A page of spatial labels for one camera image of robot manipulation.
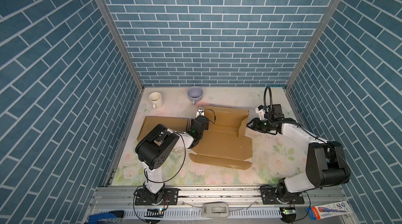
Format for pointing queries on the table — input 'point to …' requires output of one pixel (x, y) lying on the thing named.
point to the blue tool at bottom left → (113, 216)
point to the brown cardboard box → (174, 123)
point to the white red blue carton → (317, 212)
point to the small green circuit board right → (289, 211)
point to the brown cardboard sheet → (221, 144)
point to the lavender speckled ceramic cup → (195, 94)
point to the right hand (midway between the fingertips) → (248, 123)
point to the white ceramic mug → (156, 99)
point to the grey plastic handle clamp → (215, 210)
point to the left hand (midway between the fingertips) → (203, 116)
